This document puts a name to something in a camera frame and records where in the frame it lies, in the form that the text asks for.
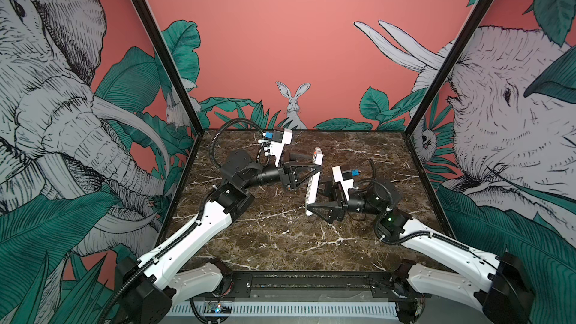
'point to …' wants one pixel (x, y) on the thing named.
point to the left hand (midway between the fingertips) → (316, 166)
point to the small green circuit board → (217, 307)
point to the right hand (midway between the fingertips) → (308, 201)
